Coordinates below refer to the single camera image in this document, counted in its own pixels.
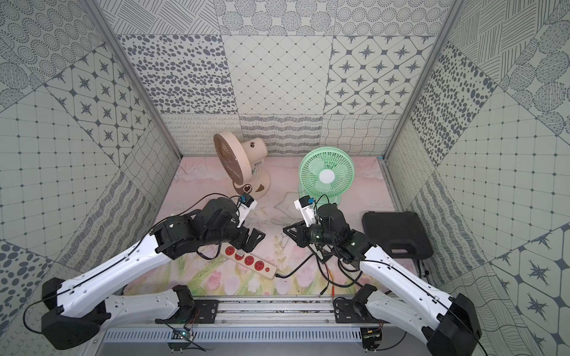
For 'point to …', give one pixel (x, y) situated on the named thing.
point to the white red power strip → (249, 260)
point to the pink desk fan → (242, 163)
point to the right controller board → (369, 335)
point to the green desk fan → (325, 174)
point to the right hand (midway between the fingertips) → (287, 231)
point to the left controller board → (180, 339)
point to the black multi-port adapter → (322, 251)
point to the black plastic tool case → (402, 233)
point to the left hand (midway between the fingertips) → (253, 222)
